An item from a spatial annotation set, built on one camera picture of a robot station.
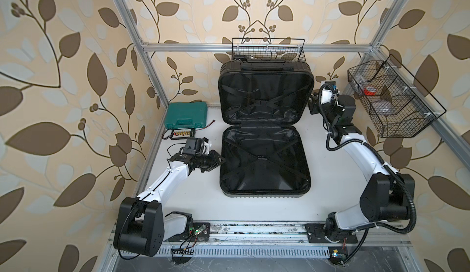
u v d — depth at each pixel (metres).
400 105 0.72
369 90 0.81
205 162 0.72
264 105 0.87
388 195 0.43
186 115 1.12
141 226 0.41
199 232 0.74
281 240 0.74
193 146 0.68
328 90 0.68
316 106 0.74
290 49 0.91
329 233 0.67
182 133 1.05
